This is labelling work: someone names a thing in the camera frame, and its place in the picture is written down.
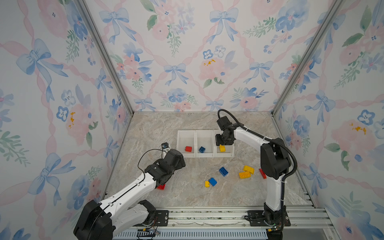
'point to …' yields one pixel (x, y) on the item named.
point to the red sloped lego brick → (188, 149)
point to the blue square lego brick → (202, 149)
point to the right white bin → (229, 152)
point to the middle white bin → (207, 137)
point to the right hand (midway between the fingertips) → (220, 141)
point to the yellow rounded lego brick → (222, 148)
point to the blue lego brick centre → (223, 171)
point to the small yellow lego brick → (207, 184)
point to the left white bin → (184, 138)
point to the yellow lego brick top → (247, 168)
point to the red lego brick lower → (161, 187)
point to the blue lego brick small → (212, 181)
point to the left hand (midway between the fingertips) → (177, 158)
